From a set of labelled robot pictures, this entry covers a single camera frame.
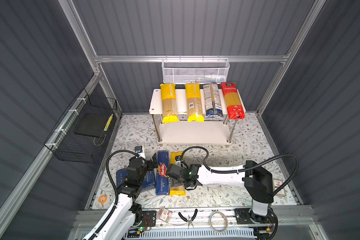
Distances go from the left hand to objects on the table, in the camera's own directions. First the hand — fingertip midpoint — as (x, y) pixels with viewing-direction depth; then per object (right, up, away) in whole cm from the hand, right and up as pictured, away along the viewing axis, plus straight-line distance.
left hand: (147, 154), depth 82 cm
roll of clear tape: (+33, -30, -10) cm, 46 cm away
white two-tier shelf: (+24, +11, +20) cm, 33 cm away
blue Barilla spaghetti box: (+8, -14, 0) cm, 16 cm away
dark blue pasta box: (+2, -14, -3) cm, 14 cm away
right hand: (+16, -14, 0) cm, 22 cm away
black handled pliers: (+24, -31, -9) cm, 40 cm away
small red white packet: (+11, -28, -9) cm, 32 cm away
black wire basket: (-31, +11, -11) cm, 34 cm away
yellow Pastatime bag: (+18, -19, -2) cm, 26 cm away
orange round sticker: (-24, -24, -2) cm, 34 cm away
